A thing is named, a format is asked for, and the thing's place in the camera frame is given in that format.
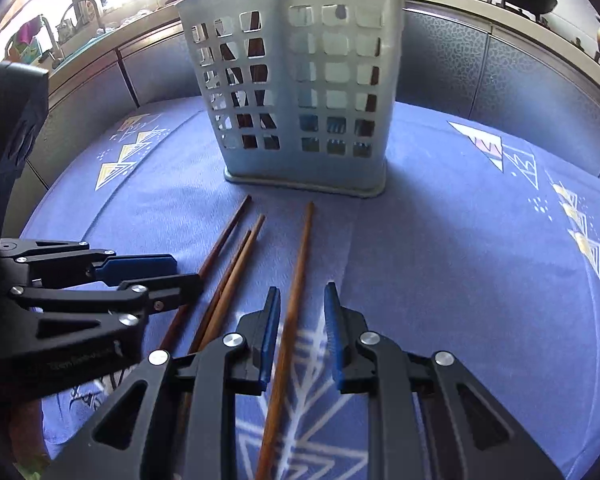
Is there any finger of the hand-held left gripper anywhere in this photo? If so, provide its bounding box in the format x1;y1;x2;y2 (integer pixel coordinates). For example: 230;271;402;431
10;272;204;368
0;240;179;287

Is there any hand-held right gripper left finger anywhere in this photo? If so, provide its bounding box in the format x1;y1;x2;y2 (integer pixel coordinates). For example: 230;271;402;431
42;286;282;480

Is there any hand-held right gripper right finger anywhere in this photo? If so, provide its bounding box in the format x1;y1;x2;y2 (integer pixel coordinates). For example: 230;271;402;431
324;282;566;480

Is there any brown wooden chopstick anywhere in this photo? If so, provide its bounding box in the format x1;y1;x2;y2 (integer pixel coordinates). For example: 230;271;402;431
200;214;266;351
187;230;253;355
157;195;253;353
254;201;316;480

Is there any light blue plastic chopstick basket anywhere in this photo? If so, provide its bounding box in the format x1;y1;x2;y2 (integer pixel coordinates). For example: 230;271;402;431
176;0;408;198

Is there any person's left forearm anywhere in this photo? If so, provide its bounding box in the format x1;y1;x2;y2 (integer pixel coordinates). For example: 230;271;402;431
0;390;49;466

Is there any pink hanging cloth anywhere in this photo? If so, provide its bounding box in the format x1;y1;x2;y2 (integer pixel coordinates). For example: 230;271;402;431
16;19;46;50

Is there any purple printed tablecloth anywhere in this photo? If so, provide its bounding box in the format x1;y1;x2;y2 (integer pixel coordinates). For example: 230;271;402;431
20;95;600;480

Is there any metal kitchen faucet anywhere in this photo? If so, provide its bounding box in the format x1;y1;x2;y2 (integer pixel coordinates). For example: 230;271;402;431
40;0;104;66

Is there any gas stove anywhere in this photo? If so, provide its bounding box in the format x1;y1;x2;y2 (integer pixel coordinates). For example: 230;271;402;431
485;0;548;22

